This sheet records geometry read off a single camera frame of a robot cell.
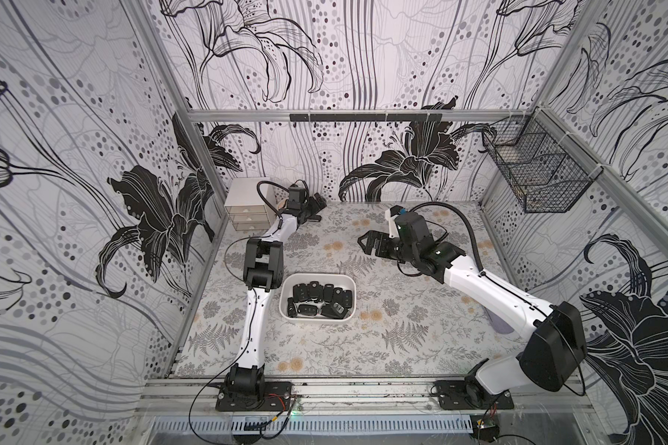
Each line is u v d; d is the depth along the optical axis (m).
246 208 1.02
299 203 0.91
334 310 0.86
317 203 1.03
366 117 0.90
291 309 0.88
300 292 0.90
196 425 0.64
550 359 0.41
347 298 0.90
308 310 0.86
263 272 0.69
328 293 0.91
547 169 0.88
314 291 0.91
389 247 0.70
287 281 0.90
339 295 0.91
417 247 0.59
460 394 0.71
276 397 0.73
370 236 0.70
